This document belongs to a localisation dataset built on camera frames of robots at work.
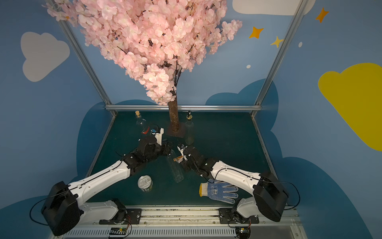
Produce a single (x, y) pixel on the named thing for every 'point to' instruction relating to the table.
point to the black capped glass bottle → (176, 170)
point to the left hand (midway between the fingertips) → (173, 141)
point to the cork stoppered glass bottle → (142, 123)
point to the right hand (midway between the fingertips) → (186, 156)
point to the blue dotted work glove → (219, 189)
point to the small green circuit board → (118, 231)
